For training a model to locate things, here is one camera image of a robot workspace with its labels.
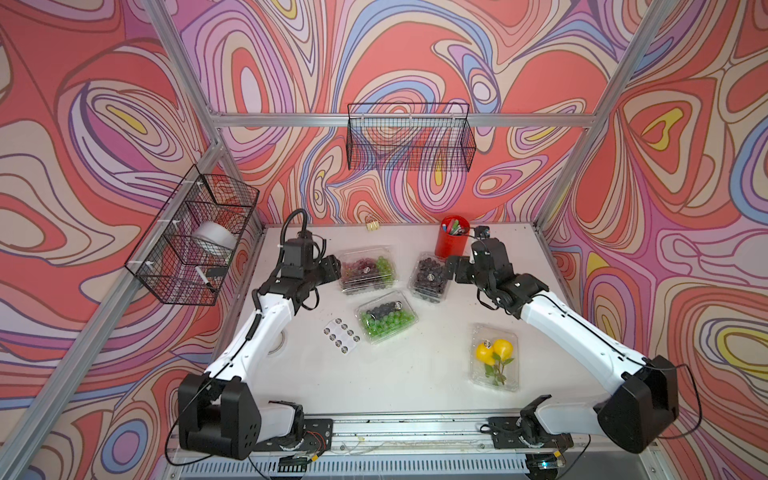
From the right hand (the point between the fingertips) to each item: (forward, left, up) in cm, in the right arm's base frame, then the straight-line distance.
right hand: (462, 267), depth 82 cm
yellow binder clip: (+37, +27, -18) cm, 49 cm away
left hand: (+3, +35, 0) cm, 35 cm away
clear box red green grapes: (+9, +27, -11) cm, 31 cm away
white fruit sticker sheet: (-10, +35, -20) cm, 41 cm away
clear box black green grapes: (-6, +22, -15) cm, 28 cm away
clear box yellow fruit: (-19, -8, -17) cm, 27 cm away
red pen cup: (+24, -4, -10) cm, 26 cm away
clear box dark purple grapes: (+6, +7, -14) cm, 17 cm away
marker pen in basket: (-5, +67, +7) cm, 67 cm away
